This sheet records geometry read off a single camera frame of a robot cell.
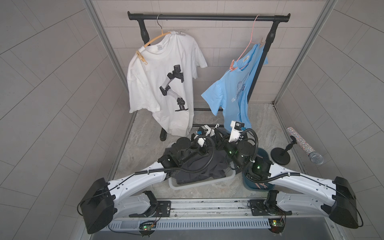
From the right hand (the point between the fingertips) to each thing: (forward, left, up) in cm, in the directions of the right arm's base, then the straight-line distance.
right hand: (212, 131), depth 68 cm
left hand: (0, -1, -3) cm, 3 cm away
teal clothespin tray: (-18, -21, -27) cm, 39 cm away
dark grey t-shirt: (-9, +6, -18) cm, 21 cm away
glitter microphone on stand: (-2, -41, -27) cm, 50 cm away
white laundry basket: (-17, +20, -20) cm, 33 cm away
